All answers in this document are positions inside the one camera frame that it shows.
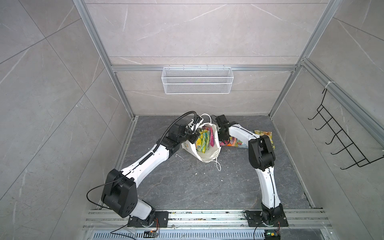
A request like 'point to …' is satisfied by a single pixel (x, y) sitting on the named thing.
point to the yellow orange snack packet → (233, 142)
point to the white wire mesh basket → (197, 80)
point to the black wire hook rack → (350, 151)
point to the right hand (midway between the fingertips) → (215, 136)
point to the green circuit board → (272, 234)
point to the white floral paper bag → (211, 153)
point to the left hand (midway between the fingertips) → (198, 124)
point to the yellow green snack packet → (268, 133)
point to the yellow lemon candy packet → (198, 142)
